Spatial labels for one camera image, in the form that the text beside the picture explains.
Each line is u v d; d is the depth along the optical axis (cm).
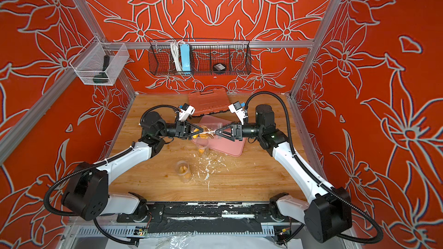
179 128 62
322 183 41
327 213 38
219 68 95
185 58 90
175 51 88
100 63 92
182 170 79
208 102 111
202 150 86
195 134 64
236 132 60
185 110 68
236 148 95
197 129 65
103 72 82
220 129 62
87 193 42
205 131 66
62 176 70
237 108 63
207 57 97
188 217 73
